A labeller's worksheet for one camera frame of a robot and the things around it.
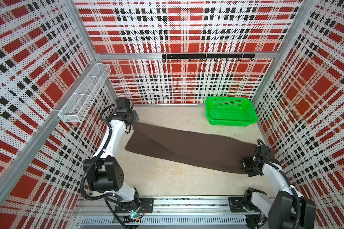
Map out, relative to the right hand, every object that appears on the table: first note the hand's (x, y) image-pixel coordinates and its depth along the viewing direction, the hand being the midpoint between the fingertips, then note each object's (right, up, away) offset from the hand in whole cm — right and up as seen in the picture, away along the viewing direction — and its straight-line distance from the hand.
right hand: (241, 163), depth 86 cm
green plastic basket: (+5, +33, +33) cm, 47 cm away
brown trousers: (-29, +9, +6) cm, 31 cm away
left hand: (-65, +28, +1) cm, 71 cm away
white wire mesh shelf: (-106, +34, +7) cm, 112 cm away
